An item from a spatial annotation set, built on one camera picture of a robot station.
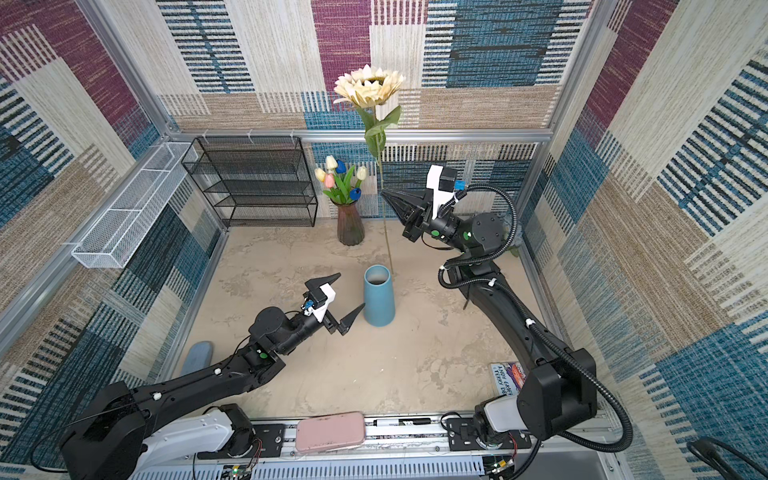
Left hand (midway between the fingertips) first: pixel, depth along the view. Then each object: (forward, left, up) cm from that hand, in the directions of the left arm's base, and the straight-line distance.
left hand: (350, 285), depth 71 cm
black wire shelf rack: (+50, +38, -7) cm, 64 cm away
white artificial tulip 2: (+38, -1, +4) cm, 38 cm away
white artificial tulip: (+40, +8, +6) cm, 41 cm away
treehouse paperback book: (-14, -41, -24) cm, 50 cm away
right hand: (+6, -8, +22) cm, 24 cm away
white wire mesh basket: (+8, +55, +7) cm, 56 cm away
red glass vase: (+35, +4, -16) cm, 38 cm away
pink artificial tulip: (+34, +8, +4) cm, 36 cm away
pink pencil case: (-26, +5, -25) cm, 36 cm away
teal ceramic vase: (+3, -6, -10) cm, 12 cm away
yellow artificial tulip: (+37, +11, +4) cm, 39 cm away
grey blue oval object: (-7, +44, -24) cm, 50 cm away
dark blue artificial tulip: (+41, +5, +4) cm, 42 cm away
